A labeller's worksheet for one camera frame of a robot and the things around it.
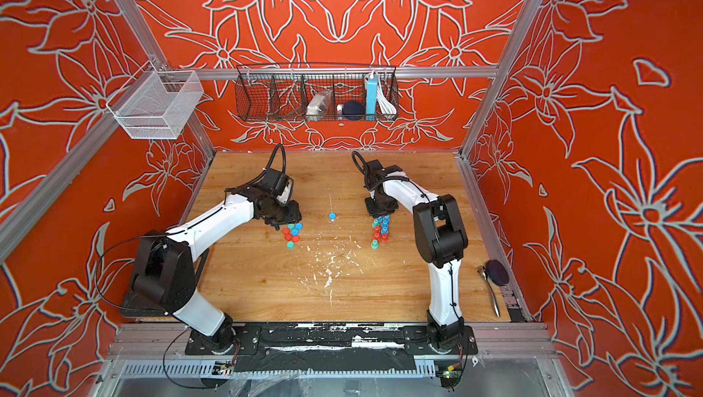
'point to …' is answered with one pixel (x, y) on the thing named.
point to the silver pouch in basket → (319, 105)
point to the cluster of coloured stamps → (381, 229)
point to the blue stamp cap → (332, 215)
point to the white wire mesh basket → (158, 105)
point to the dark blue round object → (353, 111)
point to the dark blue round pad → (497, 272)
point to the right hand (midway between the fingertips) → (373, 212)
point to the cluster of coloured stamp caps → (292, 234)
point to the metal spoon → (481, 270)
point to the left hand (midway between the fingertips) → (297, 215)
